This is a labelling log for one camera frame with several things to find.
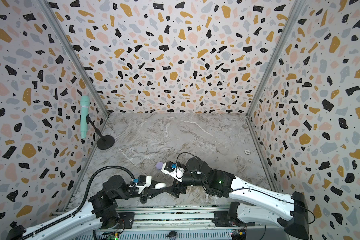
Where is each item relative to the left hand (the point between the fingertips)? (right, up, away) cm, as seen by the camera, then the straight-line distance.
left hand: (166, 186), depth 63 cm
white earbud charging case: (-2, +1, -1) cm, 3 cm away
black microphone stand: (-47, +15, +39) cm, 63 cm away
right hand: (0, +4, 0) cm, 4 cm away
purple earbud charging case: (-9, +1, +30) cm, 31 cm away
